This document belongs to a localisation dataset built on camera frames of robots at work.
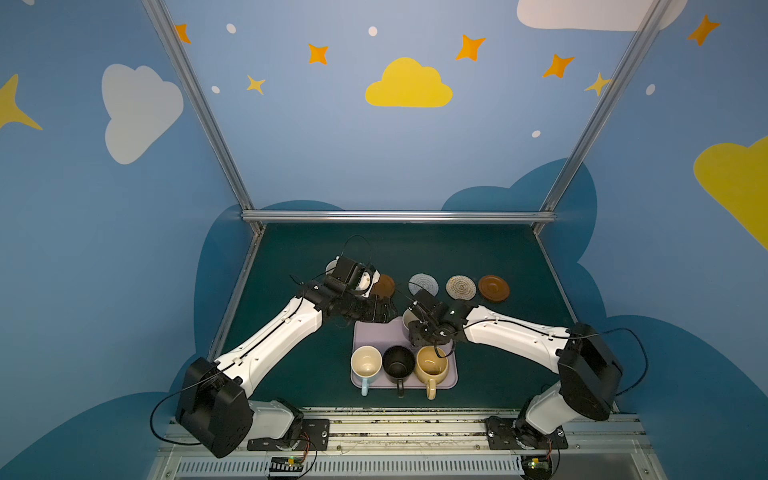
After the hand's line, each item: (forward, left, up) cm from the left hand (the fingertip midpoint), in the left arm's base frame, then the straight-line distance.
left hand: (383, 310), depth 79 cm
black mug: (-10, -4, -14) cm, 18 cm away
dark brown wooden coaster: (+19, 0, -17) cm, 25 cm away
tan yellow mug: (-9, -14, -16) cm, 24 cm away
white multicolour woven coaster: (+19, -27, -17) cm, 37 cm away
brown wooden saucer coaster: (+19, -39, -17) cm, 46 cm away
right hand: (-2, -10, -9) cm, 14 cm away
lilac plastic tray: (+1, -2, -16) cm, 16 cm away
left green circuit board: (-33, +24, -20) cm, 45 cm away
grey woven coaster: (+21, -14, -16) cm, 30 cm away
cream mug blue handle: (-9, +5, -14) cm, 18 cm away
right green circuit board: (-33, -39, -19) cm, 54 cm away
